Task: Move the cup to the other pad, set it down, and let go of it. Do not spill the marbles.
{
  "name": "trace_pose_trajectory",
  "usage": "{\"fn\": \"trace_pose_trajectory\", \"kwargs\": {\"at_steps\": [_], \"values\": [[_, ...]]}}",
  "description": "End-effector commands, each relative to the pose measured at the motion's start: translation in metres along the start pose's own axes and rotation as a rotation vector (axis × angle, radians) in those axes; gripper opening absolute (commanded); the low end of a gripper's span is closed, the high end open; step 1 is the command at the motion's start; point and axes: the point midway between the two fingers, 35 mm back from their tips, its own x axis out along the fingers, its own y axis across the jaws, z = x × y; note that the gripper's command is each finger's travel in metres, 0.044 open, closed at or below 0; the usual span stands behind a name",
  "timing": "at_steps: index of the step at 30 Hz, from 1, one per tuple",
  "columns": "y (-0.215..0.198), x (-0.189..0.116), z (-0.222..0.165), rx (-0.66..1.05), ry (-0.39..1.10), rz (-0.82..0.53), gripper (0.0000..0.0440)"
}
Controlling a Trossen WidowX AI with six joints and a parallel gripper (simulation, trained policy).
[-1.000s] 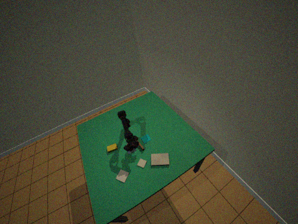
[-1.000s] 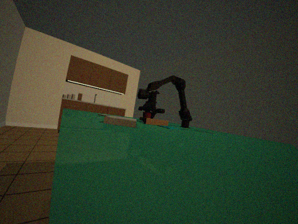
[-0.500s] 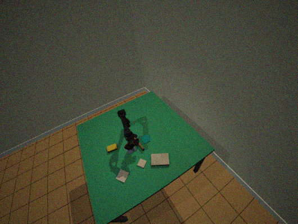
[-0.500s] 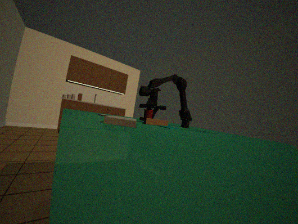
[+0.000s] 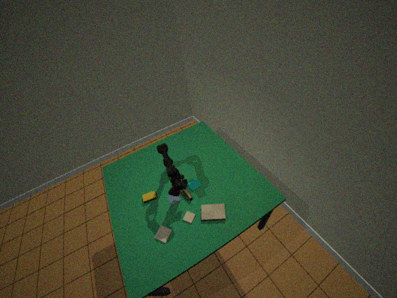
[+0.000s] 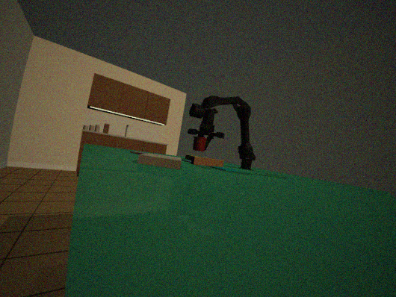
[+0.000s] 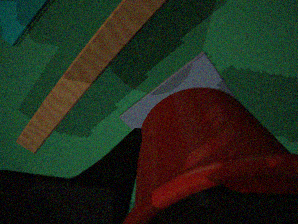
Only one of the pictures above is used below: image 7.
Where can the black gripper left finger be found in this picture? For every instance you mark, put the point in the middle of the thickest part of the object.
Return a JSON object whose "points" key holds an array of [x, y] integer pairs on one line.
{"points": [[100, 194]]}

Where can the tan flat bar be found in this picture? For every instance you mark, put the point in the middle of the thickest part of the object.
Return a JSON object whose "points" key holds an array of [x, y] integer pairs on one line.
{"points": [[125, 22]]}

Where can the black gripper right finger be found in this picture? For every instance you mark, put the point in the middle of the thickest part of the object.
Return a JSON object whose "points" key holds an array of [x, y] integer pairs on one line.
{"points": [[220, 205]]}

